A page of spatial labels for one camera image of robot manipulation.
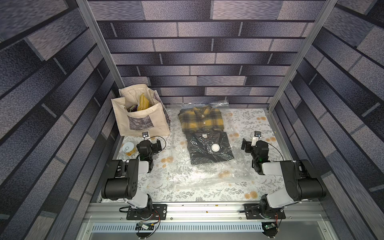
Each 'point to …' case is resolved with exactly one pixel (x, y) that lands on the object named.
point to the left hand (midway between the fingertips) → (150, 139)
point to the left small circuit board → (144, 226)
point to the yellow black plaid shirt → (201, 118)
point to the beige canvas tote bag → (129, 122)
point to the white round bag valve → (215, 147)
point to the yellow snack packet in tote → (144, 102)
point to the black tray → (209, 146)
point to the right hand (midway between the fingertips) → (251, 138)
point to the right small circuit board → (270, 229)
